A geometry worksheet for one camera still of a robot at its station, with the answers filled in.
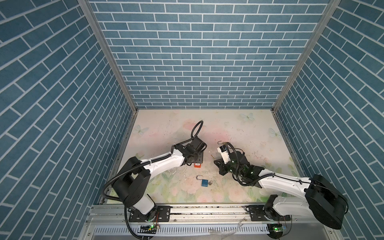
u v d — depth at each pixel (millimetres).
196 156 784
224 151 736
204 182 841
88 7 706
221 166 724
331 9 722
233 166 645
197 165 889
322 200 422
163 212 742
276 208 618
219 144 1040
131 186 433
